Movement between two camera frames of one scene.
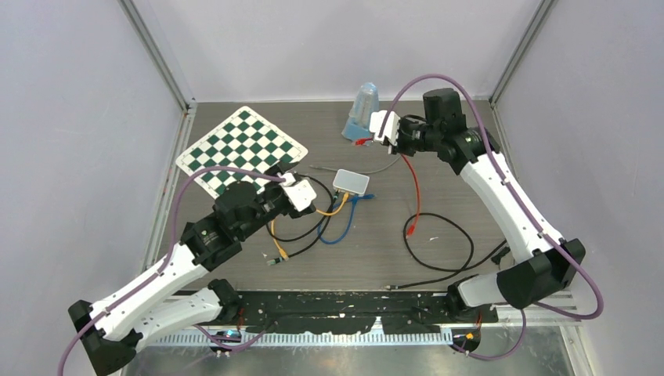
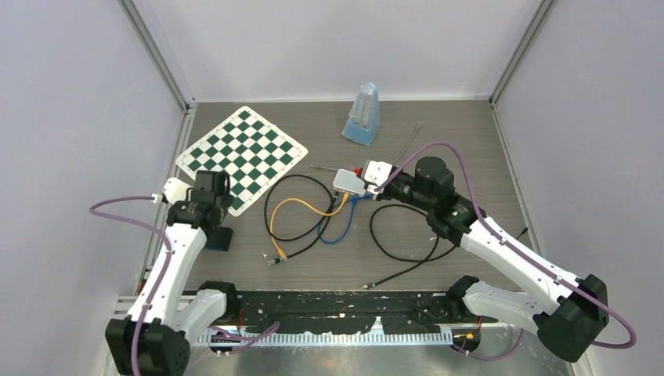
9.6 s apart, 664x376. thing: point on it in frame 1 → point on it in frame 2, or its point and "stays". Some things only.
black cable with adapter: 500,255 → 415,262
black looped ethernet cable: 276,260 stays
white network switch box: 353,182 stays
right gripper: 398,149 → 383,196
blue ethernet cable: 354,199 stays
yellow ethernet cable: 282,252 stays
